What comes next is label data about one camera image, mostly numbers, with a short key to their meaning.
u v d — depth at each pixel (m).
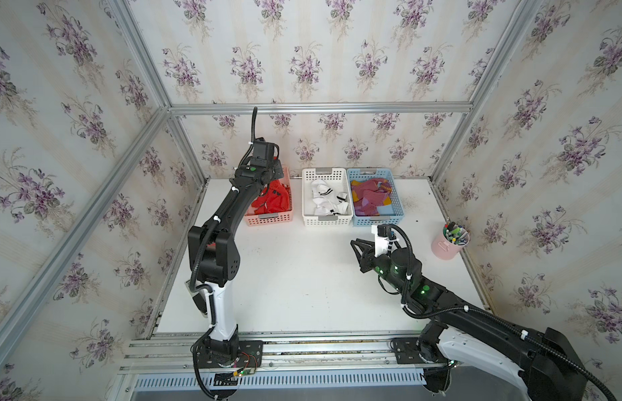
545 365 0.40
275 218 1.01
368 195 1.08
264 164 0.69
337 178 1.19
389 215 1.08
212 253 0.51
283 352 0.75
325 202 1.04
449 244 0.86
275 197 1.02
